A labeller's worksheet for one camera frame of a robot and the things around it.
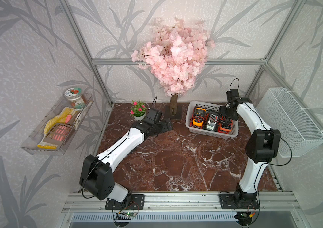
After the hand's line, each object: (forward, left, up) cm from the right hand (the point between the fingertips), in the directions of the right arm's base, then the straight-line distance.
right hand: (224, 114), depth 95 cm
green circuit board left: (-54, +57, -13) cm, 80 cm away
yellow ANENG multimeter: (-3, +18, -1) cm, 18 cm away
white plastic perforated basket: (-9, -6, -4) cm, 11 cm away
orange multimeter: (-10, +1, -4) cm, 10 cm away
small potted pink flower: (+5, +59, -1) cm, 60 cm away
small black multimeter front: (-6, +9, -4) cm, 11 cm away
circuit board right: (-56, 0, -16) cm, 58 cm away
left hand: (-13, +38, +5) cm, 41 cm away
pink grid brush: (-28, +85, +22) cm, 92 cm away
